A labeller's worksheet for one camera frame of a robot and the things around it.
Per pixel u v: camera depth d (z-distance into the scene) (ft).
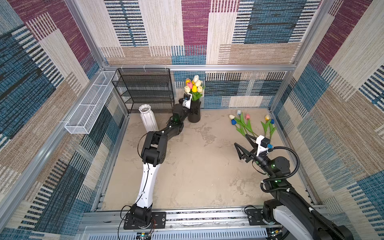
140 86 3.48
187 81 3.07
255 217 2.40
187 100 2.90
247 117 3.77
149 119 3.05
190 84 2.94
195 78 2.93
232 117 3.69
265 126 3.62
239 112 3.78
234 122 3.65
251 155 2.13
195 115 3.57
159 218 2.44
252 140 2.40
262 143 2.01
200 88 2.87
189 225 2.39
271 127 3.55
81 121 2.28
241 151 2.23
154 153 2.08
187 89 2.88
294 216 1.72
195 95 3.09
